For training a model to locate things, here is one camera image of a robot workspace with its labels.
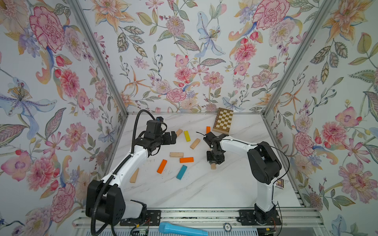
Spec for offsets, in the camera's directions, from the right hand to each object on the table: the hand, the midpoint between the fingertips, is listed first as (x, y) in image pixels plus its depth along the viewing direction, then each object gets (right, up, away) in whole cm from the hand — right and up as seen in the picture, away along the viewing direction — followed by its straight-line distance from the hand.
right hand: (211, 160), depth 95 cm
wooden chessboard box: (+12, +27, +19) cm, 35 cm away
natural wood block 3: (-47, -8, -9) cm, 48 cm away
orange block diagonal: (-31, -3, -3) cm, 31 cm away
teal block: (-19, -6, -5) cm, 21 cm away
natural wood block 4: (+1, -3, -3) cm, 4 cm away
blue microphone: (-24, -26, -27) cm, 44 cm away
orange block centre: (-16, 0, 0) cm, 16 cm away
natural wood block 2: (-22, +3, +3) cm, 23 cm away
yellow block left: (-16, +15, +12) cm, 25 cm away
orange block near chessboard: (0, +20, +15) cm, 25 cm away
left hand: (-24, +17, -11) cm, 31 cm away
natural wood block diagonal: (-10, +10, +8) cm, 16 cm away
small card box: (+38, -10, -11) cm, 41 cm away
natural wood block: (-22, +18, +15) cm, 32 cm away
